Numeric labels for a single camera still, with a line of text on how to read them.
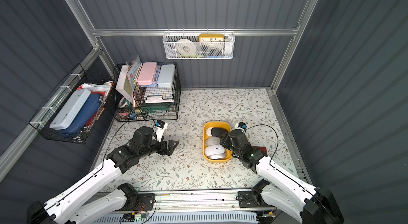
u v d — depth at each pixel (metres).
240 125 0.74
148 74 0.94
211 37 0.87
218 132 0.95
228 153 0.88
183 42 0.82
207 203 0.74
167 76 0.95
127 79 0.87
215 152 0.86
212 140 0.90
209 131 0.94
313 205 0.41
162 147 0.68
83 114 0.67
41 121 0.59
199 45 0.89
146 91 0.93
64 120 0.62
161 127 0.67
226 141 0.72
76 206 0.43
